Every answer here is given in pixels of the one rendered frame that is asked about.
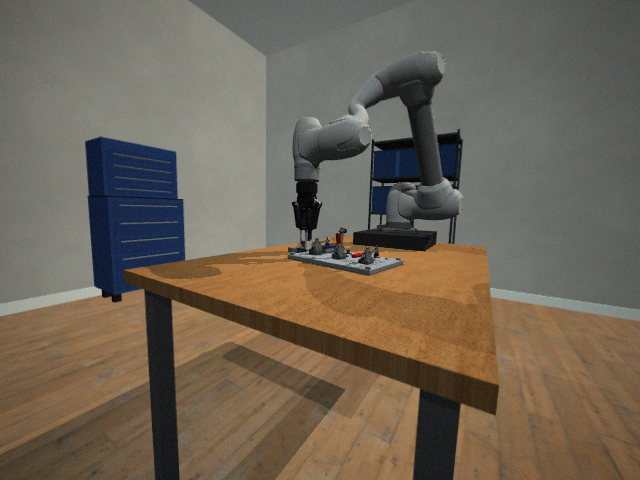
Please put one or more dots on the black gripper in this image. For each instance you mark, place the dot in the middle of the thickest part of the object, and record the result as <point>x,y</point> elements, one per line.
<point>306,211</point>

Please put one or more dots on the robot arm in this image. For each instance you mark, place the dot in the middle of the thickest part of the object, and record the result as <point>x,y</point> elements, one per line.
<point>412,79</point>

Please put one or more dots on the grey toggle clamp with red handle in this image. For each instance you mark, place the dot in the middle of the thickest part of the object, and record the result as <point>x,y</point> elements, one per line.
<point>339,250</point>
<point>317,245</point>
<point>366,256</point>

